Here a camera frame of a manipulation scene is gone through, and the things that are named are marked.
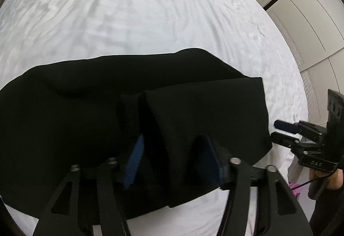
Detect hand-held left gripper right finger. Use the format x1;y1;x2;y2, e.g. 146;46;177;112
206;135;314;236

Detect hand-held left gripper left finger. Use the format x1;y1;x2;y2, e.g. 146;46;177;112
32;135;146;236

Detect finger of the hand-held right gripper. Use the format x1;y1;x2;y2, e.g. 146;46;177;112
273;119;323;143
270;131;322;151

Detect black pants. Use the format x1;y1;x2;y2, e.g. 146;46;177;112
0;48;273;219

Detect person's right hand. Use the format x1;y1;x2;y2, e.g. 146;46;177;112
329;168;344;191

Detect pink object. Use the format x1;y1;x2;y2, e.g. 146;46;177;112
289;182;302;199

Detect person's dark clothing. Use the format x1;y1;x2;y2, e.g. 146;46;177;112
309;189;344;236

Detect cream wardrobe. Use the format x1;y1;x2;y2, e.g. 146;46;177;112
234;0;344;129

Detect white bed duvet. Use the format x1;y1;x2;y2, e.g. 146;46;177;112
0;0;309;236

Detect black cable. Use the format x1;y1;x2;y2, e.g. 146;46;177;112
292;175;330;190

